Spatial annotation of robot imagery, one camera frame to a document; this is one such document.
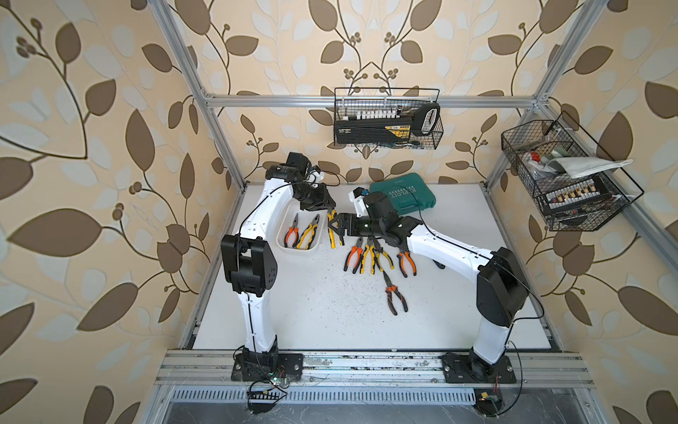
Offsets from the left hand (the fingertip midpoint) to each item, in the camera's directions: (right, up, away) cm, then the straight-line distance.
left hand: (334, 202), depth 86 cm
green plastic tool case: (+29, +5, +25) cm, 39 cm away
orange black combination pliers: (+8, -18, +13) cm, 23 cm away
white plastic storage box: (-14, -6, +22) cm, 27 cm away
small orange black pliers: (-19, -11, +18) cm, 28 cm away
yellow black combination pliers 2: (-10, -9, +19) cm, 23 cm away
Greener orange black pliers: (+24, -19, +10) cm, 32 cm away
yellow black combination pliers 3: (0, -10, -9) cm, 14 cm away
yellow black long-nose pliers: (+16, -18, +13) cm, 27 cm away
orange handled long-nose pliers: (+19, -30, +3) cm, 35 cm away
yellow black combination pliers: (+12, -16, +13) cm, 24 cm away
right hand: (+1, -7, -3) cm, 8 cm away
